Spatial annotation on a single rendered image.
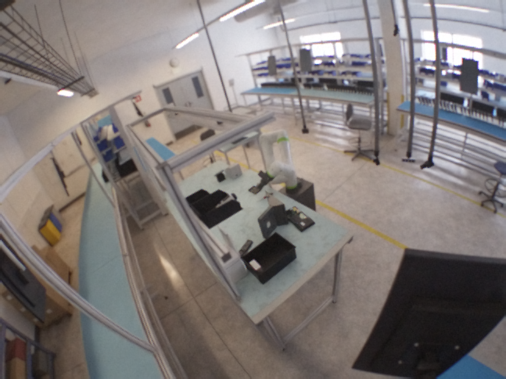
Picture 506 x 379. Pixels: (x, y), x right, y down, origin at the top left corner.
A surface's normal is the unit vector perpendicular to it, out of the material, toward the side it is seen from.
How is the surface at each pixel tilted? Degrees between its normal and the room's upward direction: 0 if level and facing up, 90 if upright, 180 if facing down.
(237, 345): 0
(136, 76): 90
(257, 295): 0
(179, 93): 90
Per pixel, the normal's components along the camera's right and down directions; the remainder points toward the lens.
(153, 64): 0.58, 0.35
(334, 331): -0.24, -0.79
